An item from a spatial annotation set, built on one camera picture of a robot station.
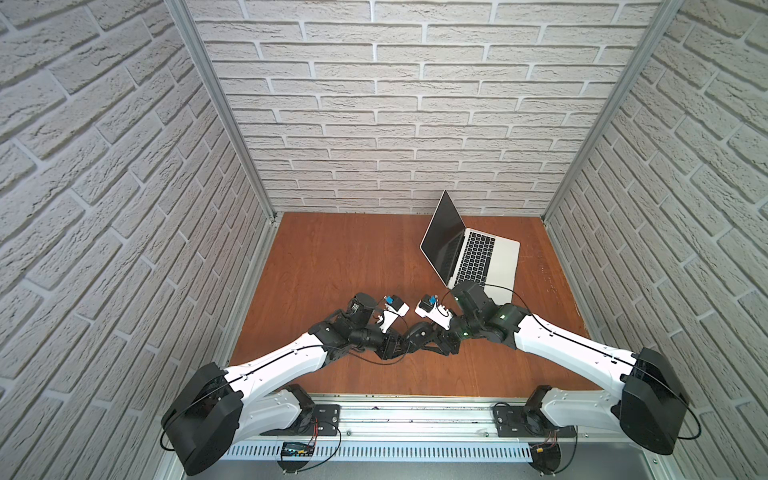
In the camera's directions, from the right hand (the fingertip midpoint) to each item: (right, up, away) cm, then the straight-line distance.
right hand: (421, 344), depth 76 cm
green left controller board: (-31, -25, -4) cm, 40 cm away
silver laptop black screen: (+16, +22, +32) cm, 42 cm away
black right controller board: (+29, -25, -7) cm, 39 cm away
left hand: (-3, +2, -1) cm, 3 cm away
